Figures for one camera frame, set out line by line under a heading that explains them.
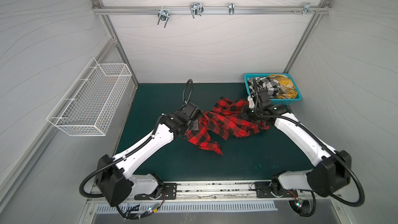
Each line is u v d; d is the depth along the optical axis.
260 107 0.62
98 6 0.77
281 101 1.02
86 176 0.38
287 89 1.04
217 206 0.70
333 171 0.40
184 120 0.58
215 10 0.80
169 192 0.73
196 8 0.76
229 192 0.75
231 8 0.78
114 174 0.38
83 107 0.66
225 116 0.95
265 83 1.07
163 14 0.79
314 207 0.69
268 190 0.73
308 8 0.76
